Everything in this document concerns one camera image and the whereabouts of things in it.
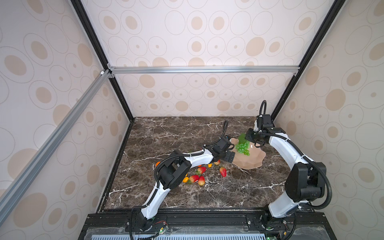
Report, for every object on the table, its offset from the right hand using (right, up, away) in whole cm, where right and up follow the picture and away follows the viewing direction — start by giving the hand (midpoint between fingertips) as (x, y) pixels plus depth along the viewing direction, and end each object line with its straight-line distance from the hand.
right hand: (248, 135), depth 91 cm
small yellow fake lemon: (-38, -26, -3) cm, 46 cm away
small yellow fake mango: (-23, -19, +2) cm, 30 cm away
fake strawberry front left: (-34, -25, -4) cm, 42 cm away
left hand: (-9, -10, +2) cm, 14 cm away
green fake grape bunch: (-2, -7, +2) cm, 7 cm away
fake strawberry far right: (-16, -22, -1) cm, 27 cm away
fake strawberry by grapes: (-19, -17, +2) cm, 25 cm away
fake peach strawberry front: (-29, -26, -5) cm, 39 cm away
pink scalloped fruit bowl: (+5, -16, +3) cm, 17 cm away
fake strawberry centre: (-29, -21, -1) cm, 36 cm away
